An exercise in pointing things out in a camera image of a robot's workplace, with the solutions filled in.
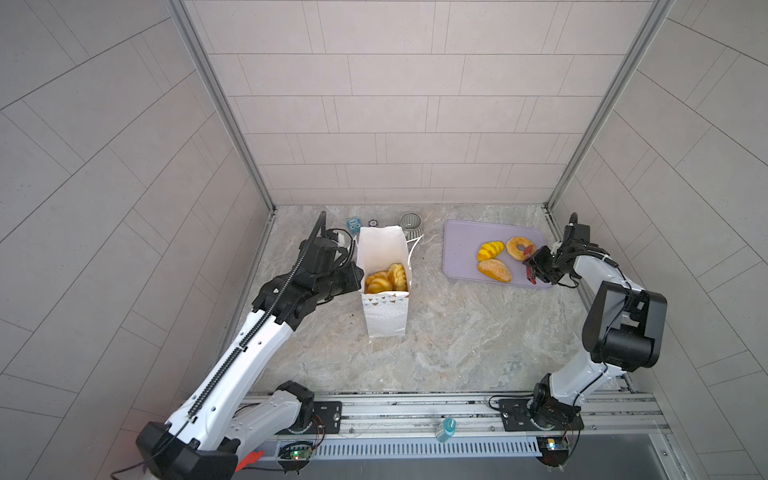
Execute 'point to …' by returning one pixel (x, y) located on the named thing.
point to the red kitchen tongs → (530, 270)
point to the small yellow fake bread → (490, 250)
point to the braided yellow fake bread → (397, 278)
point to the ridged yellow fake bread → (378, 283)
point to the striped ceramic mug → (411, 225)
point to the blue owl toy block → (354, 225)
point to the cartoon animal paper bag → (373, 258)
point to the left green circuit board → (300, 450)
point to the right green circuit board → (552, 449)
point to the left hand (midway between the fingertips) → (371, 270)
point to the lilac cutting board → (461, 241)
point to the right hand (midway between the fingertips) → (527, 258)
